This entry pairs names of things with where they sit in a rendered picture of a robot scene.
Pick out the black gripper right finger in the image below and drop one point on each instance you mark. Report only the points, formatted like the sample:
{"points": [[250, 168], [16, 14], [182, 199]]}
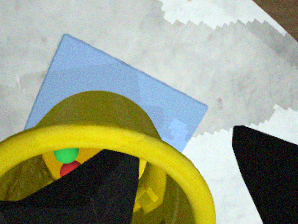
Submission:
{"points": [[269, 167]]}

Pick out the red marble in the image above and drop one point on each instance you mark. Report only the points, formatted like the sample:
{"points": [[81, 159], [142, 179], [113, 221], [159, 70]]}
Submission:
{"points": [[69, 167]]}

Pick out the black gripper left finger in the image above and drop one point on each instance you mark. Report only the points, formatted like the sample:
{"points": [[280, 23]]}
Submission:
{"points": [[102, 190]]}

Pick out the green marble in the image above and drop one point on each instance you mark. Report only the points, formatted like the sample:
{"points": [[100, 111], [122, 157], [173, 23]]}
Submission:
{"points": [[66, 155]]}

